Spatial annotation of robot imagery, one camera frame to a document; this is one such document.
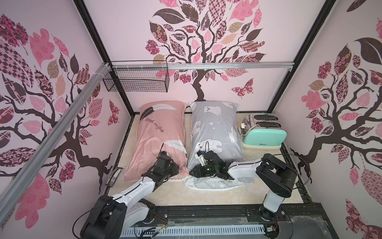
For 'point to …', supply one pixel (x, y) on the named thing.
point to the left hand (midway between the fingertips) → (176, 170)
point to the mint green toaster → (262, 129)
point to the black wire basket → (138, 76)
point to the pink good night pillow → (161, 127)
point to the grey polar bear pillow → (215, 126)
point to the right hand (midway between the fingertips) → (190, 172)
